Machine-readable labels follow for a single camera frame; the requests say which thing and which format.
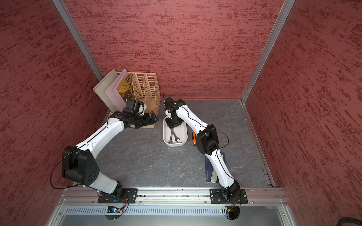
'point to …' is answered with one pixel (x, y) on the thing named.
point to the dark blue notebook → (209, 169)
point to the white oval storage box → (181, 131)
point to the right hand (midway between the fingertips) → (174, 127)
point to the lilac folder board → (112, 92)
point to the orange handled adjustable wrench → (194, 137)
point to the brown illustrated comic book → (126, 89)
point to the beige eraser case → (214, 176)
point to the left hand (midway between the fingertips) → (151, 123)
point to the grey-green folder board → (100, 89)
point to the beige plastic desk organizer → (146, 89)
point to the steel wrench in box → (176, 138)
